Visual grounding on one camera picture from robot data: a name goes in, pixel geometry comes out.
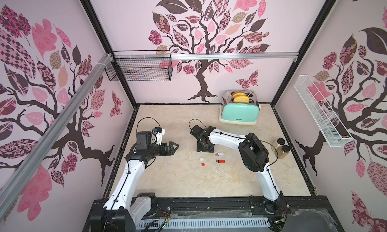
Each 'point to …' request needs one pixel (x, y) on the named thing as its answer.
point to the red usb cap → (203, 164)
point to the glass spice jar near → (281, 152)
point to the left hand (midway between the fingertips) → (171, 149)
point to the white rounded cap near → (201, 159)
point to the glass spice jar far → (280, 141)
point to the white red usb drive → (220, 154)
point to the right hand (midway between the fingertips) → (203, 151)
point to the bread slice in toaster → (239, 97)
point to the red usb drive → (220, 161)
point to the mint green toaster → (239, 113)
